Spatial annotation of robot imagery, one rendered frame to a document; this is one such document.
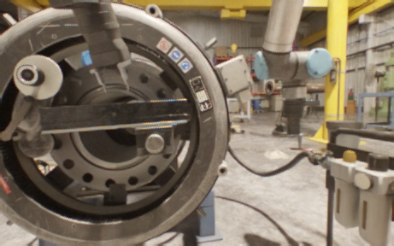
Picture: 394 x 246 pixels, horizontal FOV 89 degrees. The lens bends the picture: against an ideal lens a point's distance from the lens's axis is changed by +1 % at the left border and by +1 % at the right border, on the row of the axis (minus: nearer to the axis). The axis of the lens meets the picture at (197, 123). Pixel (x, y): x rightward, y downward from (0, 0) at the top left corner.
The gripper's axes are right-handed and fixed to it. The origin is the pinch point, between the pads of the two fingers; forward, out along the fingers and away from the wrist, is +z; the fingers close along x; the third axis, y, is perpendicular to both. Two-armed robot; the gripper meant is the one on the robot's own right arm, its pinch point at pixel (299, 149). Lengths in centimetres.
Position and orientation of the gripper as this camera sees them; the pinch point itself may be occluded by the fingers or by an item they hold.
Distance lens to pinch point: 93.6
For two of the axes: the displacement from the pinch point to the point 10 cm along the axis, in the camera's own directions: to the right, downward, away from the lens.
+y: -9.5, -0.1, 3.2
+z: 0.2, 10.0, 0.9
